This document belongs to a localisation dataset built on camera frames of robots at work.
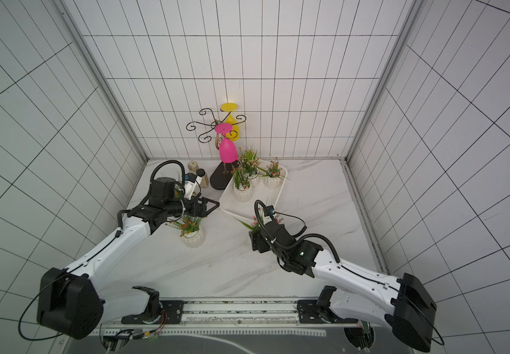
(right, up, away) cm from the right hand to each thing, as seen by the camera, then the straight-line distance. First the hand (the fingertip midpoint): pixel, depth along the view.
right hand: (260, 225), depth 80 cm
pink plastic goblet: (-14, +29, +17) cm, 36 cm away
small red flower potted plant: (+7, +16, +22) cm, 29 cm away
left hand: (-19, +7, 0) cm, 20 cm away
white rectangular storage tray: (-6, +3, +20) cm, 21 cm away
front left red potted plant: (-27, -5, +5) cm, 27 cm away
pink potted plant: (-2, 0, -11) cm, 12 cm away
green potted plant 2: (-5, +24, +20) cm, 32 cm away
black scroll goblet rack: (-19, +20, +32) cm, 43 cm away
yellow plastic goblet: (-10, +34, +5) cm, 36 cm away
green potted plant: (-8, +13, +20) cm, 26 cm away
